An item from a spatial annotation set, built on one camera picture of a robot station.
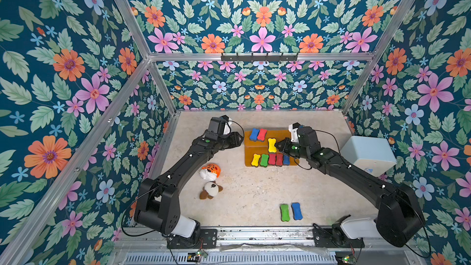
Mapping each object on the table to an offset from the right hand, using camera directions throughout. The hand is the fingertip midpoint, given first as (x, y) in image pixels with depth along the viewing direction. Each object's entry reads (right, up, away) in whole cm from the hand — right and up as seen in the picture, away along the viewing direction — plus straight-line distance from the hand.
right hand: (274, 142), depth 81 cm
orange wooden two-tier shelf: (-9, -4, +20) cm, 23 cm away
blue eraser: (-9, +3, +8) cm, 12 cm away
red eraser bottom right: (+4, -10, +13) cm, 17 cm away
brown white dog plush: (-30, -22, +3) cm, 37 cm away
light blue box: (+45, -6, +1) cm, 46 cm away
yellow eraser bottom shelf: (-8, -10, +13) cm, 18 cm away
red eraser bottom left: (0, -10, +12) cm, 16 cm away
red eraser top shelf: (-5, +3, +7) cm, 9 cm away
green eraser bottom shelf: (-3, -10, +12) cm, 16 cm away
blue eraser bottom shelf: (+8, -10, +11) cm, 17 cm away
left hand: (-15, +3, +3) cm, 15 cm away
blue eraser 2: (+10, -31, -2) cm, 32 cm away
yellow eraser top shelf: (-1, -2, 0) cm, 2 cm away
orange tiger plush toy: (-30, -15, +6) cm, 34 cm away
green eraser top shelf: (+4, -32, -3) cm, 32 cm away
